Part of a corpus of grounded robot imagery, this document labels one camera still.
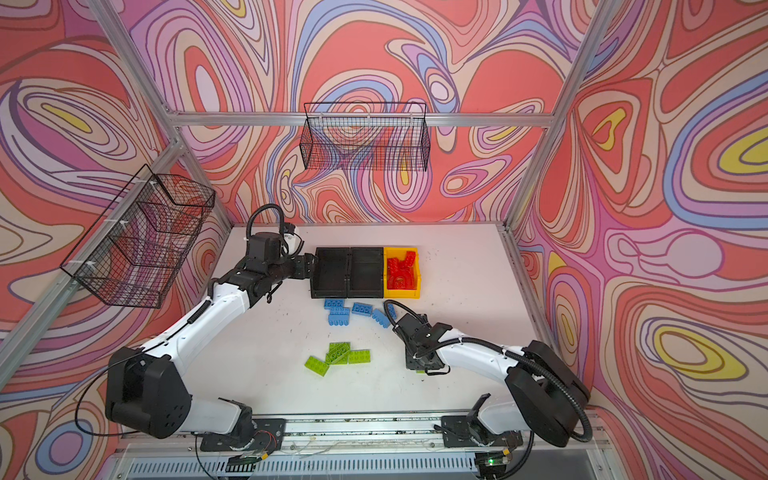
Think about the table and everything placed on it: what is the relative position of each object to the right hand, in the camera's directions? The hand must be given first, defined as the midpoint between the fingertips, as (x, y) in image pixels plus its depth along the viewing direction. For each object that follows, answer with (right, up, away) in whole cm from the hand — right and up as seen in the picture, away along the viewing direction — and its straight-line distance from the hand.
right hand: (424, 367), depth 85 cm
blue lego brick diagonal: (-13, +13, +7) cm, 19 cm away
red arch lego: (-6, +26, +16) cm, 31 cm away
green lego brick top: (-25, +4, -1) cm, 25 cm away
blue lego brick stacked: (-26, +13, +7) cm, 30 cm away
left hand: (-33, +33, -1) cm, 46 cm away
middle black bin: (-19, +25, +24) cm, 39 cm away
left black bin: (-31, +25, +19) cm, 44 cm away
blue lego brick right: (-9, +15, +10) cm, 20 cm away
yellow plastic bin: (-6, +33, +17) cm, 38 cm away
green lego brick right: (-19, +3, 0) cm, 19 cm away
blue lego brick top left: (-28, +17, +10) cm, 34 cm away
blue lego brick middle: (-20, +16, +8) cm, 26 cm away
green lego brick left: (-31, +1, -3) cm, 31 cm away
